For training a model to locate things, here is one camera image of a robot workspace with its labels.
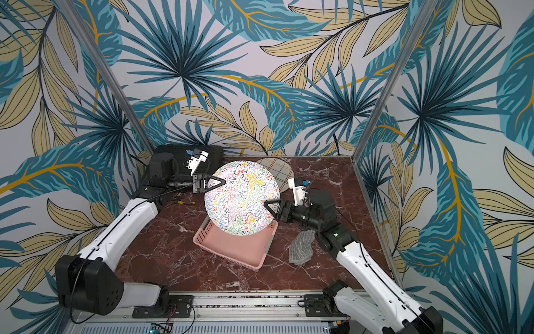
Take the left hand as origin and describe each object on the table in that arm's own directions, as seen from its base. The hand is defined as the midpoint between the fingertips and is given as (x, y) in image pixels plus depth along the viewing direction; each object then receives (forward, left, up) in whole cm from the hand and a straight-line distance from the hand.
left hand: (223, 185), depth 69 cm
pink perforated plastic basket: (-11, -7, -30) cm, 33 cm away
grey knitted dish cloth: (-12, -29, -26) cm, 40 cm away
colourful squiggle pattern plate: (-5, -5, -5) cm, 9 cm away
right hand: (-5, -15, -4) cm, 16 cm away
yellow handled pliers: (+12, +24, -31) cm, 41 cm away
